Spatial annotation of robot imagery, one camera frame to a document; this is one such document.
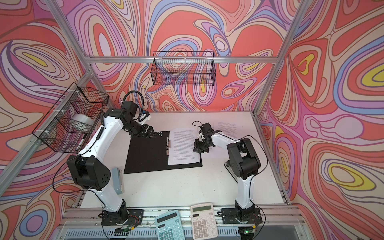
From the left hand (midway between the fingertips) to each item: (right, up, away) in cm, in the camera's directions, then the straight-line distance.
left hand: (150, 133), depth 83 cm
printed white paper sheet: (+16, -8, +19) cm, 26 cm away
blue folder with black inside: (-6, -14, +13) cm, 20 cm away
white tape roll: (-31, +8, -8) cm, 33 cm away
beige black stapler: (+45, -20, +6) cm, 50 cm away
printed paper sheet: (+53, +2, +26) cm, 59 cm away
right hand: (+25, -13, +12) cm, 31 cm away
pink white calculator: (+29, -42, -12) cm, 52 cm away
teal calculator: (+13, -43, -14) cm, 47 cm away
